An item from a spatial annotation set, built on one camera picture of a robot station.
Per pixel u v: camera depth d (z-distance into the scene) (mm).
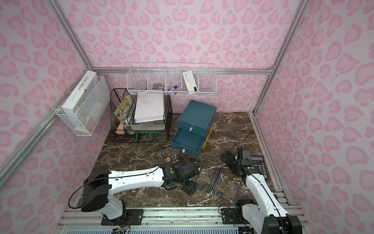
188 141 882
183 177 585
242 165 641
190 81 912
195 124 840
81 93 702
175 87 999
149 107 903
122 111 964
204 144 955
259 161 884
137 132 955
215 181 843
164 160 933
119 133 1036
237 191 816
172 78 977
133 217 728
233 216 731
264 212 446
